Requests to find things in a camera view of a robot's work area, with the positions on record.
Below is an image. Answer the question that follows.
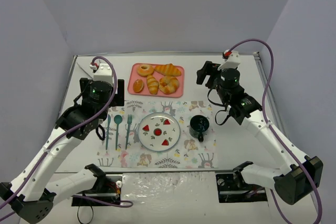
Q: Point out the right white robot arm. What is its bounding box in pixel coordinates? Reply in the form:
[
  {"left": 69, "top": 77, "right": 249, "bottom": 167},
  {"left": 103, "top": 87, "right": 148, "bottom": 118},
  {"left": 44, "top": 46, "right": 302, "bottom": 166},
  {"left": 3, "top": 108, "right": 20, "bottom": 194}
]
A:
[{"left": 196, "top": 61, "right": 323, "bottom": 205}]

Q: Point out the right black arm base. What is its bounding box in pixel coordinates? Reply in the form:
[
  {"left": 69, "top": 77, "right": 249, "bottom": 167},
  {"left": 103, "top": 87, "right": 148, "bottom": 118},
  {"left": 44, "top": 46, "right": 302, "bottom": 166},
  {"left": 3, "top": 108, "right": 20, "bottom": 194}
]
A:
[{"left": 215, "top": 172, "right": 267, "bottom": 204}]

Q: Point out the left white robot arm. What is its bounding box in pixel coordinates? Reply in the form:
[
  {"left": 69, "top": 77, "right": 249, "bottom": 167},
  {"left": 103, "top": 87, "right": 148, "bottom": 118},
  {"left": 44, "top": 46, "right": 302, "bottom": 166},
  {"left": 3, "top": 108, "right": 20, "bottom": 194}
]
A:
[{"left": 1, "top": 78, "right": 124, "bottom": 223}]

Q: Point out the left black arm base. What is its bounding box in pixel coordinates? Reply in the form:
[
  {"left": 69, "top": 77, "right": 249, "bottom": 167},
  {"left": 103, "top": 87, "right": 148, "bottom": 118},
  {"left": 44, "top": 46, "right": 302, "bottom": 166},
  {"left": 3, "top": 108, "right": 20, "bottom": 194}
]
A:
[{"left": 71, "top": 175, "right": 122, "bottom": 207}]

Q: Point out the teal knife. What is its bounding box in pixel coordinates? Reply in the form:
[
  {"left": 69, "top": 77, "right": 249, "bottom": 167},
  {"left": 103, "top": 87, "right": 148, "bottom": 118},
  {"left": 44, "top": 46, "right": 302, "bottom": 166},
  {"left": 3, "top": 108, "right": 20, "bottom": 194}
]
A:
[{"left": 105, "top": 114, "right": 111, "bottom": 151}]

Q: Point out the teal spoon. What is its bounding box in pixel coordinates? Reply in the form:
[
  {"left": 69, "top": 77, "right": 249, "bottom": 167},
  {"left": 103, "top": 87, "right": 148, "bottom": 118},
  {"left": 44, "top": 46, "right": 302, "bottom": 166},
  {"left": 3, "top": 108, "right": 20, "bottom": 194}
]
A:
[{"left": 114, "top": 115, "right": 123, "bottom": 150}]

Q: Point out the large striped croissant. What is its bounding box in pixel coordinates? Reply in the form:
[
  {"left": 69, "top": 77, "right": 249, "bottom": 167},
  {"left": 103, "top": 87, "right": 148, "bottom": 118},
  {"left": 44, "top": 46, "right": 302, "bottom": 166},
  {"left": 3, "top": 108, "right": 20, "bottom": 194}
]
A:
[{"left": 154, "top": 63, "right": 182, "bottom": 77}]

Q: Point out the sesame bun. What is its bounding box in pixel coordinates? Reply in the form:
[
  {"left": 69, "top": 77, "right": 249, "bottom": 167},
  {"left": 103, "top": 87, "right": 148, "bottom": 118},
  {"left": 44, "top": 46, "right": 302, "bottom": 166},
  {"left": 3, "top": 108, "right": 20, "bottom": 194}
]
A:
[{"left": 132, "top": 79, "right": 144, "bottom": 93}]

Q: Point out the teal fork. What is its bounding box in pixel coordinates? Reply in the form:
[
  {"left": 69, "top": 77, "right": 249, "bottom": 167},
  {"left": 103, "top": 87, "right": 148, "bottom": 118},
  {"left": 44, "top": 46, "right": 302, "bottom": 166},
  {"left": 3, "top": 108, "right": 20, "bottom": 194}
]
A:
[{"left": 125, "top": 114, "right": 132, "bottom": 150}]

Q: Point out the pink rectangular tray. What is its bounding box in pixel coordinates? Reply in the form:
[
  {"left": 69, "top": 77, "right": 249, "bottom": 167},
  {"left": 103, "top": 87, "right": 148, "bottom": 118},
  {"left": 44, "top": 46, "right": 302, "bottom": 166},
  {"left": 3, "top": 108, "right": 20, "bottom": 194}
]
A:
[{"left": 127, "top": 62, "right": 185, "bottom": 99}]

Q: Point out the small striped croissant roll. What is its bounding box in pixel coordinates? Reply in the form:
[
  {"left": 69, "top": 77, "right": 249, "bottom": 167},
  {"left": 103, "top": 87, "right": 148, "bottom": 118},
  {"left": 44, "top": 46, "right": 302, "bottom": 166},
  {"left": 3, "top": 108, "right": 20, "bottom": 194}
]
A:
[{"left": 146, "top": 75, "right": 159, "bottom": 95}]

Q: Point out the dark green mug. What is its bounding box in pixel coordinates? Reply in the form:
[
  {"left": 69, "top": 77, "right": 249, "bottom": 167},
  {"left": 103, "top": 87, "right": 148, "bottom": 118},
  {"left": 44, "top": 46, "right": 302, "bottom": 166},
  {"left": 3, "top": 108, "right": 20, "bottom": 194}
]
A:
[{"left": 189, "top": 115, "right": 209, "bottom": 143}]

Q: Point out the patterned floral placemat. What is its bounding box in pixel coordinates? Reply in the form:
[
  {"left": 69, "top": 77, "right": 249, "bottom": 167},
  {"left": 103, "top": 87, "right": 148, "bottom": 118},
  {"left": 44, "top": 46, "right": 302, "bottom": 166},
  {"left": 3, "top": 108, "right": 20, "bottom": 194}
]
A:
[{"left": 96, "top": 100, "right": 218, "bottom": 169}]

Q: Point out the white watermelon plate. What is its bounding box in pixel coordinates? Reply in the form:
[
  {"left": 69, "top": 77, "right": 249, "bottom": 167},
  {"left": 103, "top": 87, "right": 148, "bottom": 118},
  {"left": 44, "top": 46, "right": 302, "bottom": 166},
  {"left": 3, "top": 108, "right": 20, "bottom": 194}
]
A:
[{"left": 138, "top": 112, "right": 181, "bottom": 152}]

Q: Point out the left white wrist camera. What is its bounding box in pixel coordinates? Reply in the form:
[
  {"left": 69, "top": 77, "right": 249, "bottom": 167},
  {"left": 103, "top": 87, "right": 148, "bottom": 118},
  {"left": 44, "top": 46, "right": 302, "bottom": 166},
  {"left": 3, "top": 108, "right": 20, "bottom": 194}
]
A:
[{"left": 90, "top": 63, "right": 113, "bottom": 84}]

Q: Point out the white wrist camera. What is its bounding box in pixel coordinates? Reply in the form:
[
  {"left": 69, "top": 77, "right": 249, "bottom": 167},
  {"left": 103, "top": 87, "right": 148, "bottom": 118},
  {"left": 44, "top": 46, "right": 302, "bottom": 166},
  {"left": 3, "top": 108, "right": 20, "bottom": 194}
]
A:
[
  {"left": 217, "top": 50, "right": 241, "bottom": 71},
  {"left": 90, "top": 63, "right": 113, "bottom": 84}
]

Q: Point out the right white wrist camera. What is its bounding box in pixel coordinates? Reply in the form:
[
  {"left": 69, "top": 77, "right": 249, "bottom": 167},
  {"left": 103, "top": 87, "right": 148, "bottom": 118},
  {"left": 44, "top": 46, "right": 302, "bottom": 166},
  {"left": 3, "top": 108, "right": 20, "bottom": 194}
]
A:
[{"left": 217, "top": 50, "right": 241, "bottom": 71}]

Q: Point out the curled ring croissant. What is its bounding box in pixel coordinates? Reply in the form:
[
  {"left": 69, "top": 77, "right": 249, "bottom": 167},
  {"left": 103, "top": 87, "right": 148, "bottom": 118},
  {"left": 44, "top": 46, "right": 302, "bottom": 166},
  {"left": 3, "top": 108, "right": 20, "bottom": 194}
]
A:
[{"left": 159, "top": 76, "right": 180, "bottom": 94}]

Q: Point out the sugared ring donut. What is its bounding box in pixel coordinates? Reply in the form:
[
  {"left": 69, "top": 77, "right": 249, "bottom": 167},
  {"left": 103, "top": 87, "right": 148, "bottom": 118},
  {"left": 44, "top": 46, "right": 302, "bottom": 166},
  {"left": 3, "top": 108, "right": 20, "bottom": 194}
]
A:
[{"left": 136, "top": 64, "right": 154, "bottom": 77}]

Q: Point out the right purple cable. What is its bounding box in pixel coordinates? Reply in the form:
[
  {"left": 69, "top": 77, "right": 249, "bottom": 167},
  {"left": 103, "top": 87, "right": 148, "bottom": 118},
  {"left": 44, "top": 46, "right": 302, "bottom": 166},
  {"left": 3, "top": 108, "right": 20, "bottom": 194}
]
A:
[{"left": 227, "top": 38, "right": 322, "bottom": 224}]

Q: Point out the purple cable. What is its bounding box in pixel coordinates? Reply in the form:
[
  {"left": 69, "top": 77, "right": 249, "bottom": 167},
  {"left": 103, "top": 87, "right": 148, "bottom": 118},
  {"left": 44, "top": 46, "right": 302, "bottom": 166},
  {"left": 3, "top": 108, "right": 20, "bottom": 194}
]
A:
[
  {"left": 0, "top": 56, "right": 134, "bottom": 219},
  {"left": 227, "top": 38, "right": 322, "bottom": 224}
]

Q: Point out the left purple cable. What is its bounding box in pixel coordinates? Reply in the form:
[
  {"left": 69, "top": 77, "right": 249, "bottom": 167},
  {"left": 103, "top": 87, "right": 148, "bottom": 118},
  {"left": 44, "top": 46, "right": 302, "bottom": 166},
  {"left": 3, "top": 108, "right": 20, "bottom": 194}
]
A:
[{"left": 0, "top": 56, "right": 134, "bottom": 219}]

